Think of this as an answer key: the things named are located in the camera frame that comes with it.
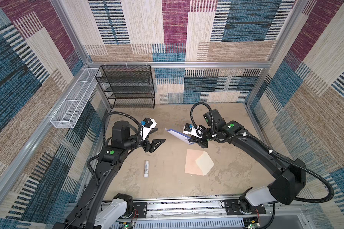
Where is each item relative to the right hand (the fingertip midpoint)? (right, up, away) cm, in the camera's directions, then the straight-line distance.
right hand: (192, 140), depth 77 cm
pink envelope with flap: (+5, -16, +14) cm, 22 cm away
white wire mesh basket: (-77, +14, +15) cm, 80 cm away
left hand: (-16, +5, -8) cm, 19 cm away
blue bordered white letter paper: (-5, +1, -2) cm, 5 cm away
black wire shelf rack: (-45, +36, +34) cm, 67 cm away
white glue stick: (-26, -18, +9) cm, 33 cm away
